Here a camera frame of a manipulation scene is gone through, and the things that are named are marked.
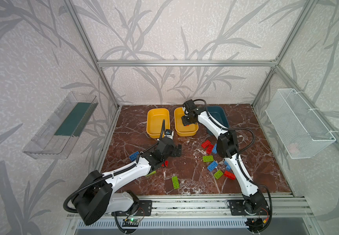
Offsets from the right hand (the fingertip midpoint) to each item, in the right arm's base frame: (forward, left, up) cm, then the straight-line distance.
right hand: (185, 116), depth 107 cm
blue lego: (-36, -15, -4) cm, 39 cm away
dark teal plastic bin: (+7, -26, -4) cm, 27 cm away
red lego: (-34, +13, -3) cm, 36 cm away
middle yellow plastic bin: (-12, +2, -1) cm, 12 cm away
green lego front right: (-40, -18, -4) cm, 44 cm away
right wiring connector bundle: (-64, -34, -8) cm, 73 cm away
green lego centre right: (-31, -13, -4) cm, 34 cm away
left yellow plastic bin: (+3, +24, -4) cm, 24 cm away
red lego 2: (-21, -13, -4) cm, 25 cm away
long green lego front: (-45, +7, -3) cm, 45 cm away
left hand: (-25, +6, +8) cm, 27 cm away
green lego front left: (-40, +21, -3) cm, 45 cm away
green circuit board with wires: (-63, +29, -6) cm, 69 cm away
